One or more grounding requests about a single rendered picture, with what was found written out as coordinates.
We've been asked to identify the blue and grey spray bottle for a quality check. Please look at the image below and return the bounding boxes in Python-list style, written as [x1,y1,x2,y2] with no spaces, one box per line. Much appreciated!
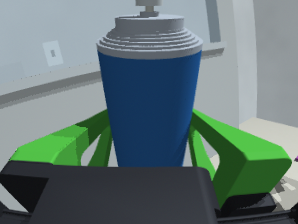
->
[96,0,203,167]

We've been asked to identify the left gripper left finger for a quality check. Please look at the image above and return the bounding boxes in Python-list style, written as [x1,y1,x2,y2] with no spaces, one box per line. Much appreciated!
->
[9,109,113,167]

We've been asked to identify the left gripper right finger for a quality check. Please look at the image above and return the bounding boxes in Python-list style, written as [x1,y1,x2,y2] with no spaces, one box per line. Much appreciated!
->
[188,108,292,209]

